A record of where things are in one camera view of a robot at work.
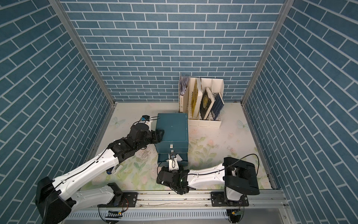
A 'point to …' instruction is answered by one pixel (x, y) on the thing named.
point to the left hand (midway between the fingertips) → (164, 133)
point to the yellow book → (197, 94)
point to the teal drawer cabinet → (175, 135)
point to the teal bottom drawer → (182, 159)
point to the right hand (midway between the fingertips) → (168, 169)
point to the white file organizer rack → (216, 85)
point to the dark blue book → (217, 107)
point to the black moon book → (206, 103)
